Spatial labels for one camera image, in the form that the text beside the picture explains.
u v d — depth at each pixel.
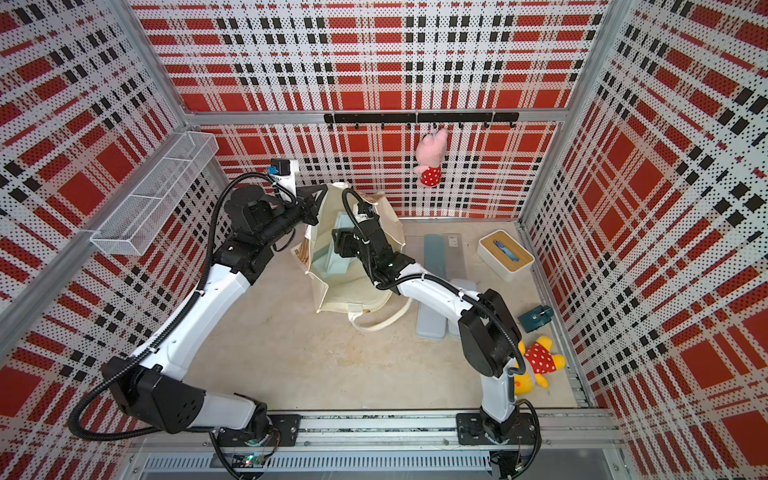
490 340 0.48
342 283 0.87
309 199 0.61
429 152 0.93
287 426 0.74
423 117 0.88
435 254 1.11
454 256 1.10
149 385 0.39
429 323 0.93
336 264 0.84
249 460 0.69
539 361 0.78
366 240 0.61
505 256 1.04
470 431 0.72
